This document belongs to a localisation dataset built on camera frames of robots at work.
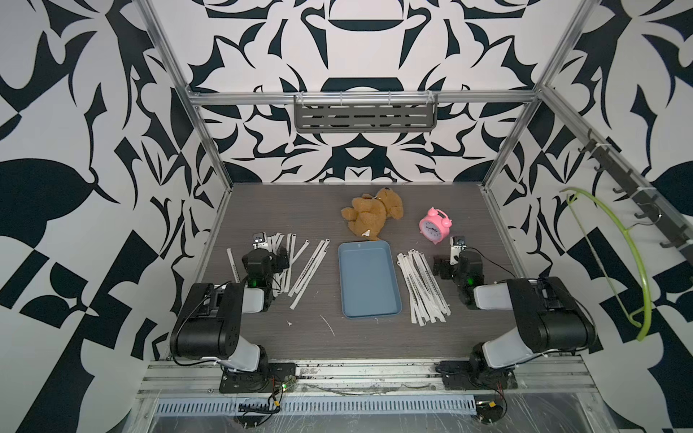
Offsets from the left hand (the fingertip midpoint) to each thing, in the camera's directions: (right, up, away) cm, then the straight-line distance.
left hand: (266, 246), depth 94 cm
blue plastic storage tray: (+35, -13, -3) cm, 38 cm away
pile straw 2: (+53, -16, -7) cm, 56 cm away
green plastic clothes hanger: (+91, -12, -34) cm, 98 cm away
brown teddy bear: (+35, +11, +3) cm, 37 cm away
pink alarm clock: (+59, +7, +3) cm, 60 cm away
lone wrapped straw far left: (-11, -8, 0) cm, 13 cm away
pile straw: (+14, -9, 0) cm, 17 cm away
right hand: (+64, -2, +2) cm, 64 cm away
